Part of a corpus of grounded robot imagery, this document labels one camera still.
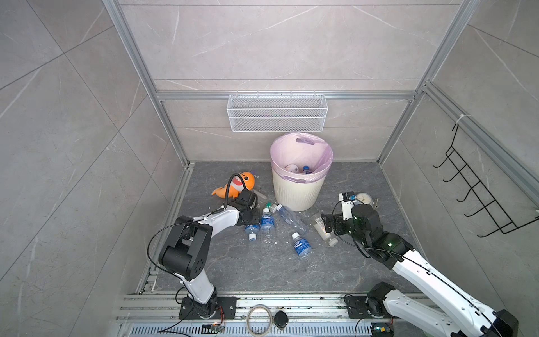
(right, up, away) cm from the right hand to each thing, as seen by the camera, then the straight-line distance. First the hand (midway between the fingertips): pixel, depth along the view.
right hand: (332, 211), depth 78 cm
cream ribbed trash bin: (-12, +5, +11) cm, 17 cm away
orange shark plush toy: (-41, +9, +22) cm, 47 cm away
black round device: (-20, -31, -14) cm, 40 cm away
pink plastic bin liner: (-9, +23, +23) cm, 33 cm away
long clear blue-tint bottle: (-15, -4, +15) cm, 22 cm away
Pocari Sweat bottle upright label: (-25, -8, +11) cm, 28 cm away
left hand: (-32, -4, +18) cm, 37 cm away
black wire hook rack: (+45, +10, -10) cm, 47 cm away
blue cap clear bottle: (-6, +17, +25) cm, 31 cm away
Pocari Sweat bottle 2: (-31, -10, +11) cm, 35 cm away
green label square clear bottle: (-24, 0, +19) cm, 31 cm away
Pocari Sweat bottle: (-11, -15, +4) cm, 19 cm away
